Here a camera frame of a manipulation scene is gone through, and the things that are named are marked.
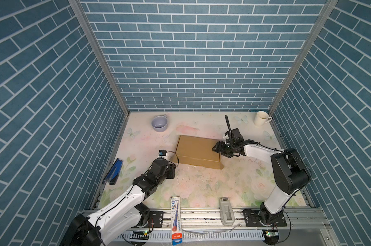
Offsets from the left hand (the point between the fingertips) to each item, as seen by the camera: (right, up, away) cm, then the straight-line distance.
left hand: (177, 167), depth 84 cm
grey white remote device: (+25, -19, -11) cm, 34 cm away
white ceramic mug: (+57, +28, +22) cm, 67 cm away
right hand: (+24, +7, +11) cm, 27 cm away
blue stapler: (-37, -4, +3) cm, 37 cm away
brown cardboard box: (+11, +7, +8) cm, 15 cm away
